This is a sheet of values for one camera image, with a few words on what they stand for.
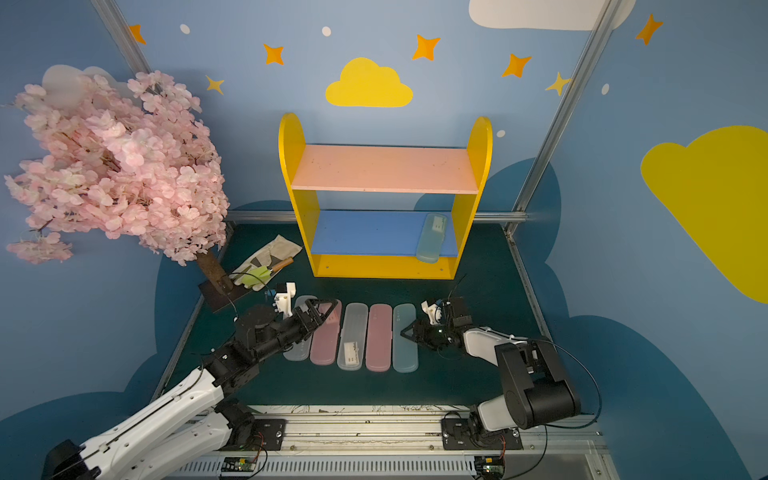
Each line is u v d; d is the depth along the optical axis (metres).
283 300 0.69
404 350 0.87
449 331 0.73
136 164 0.49
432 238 0.99
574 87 0.82
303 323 0.65
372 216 1.07
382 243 0.96
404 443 0.74
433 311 0.86
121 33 0.71
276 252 1.14
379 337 0.91
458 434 0.74
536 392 0.44
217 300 0.98
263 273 1.07
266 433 0.75
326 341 0.87
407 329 0.87
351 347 0.88
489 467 0.73
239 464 0.72
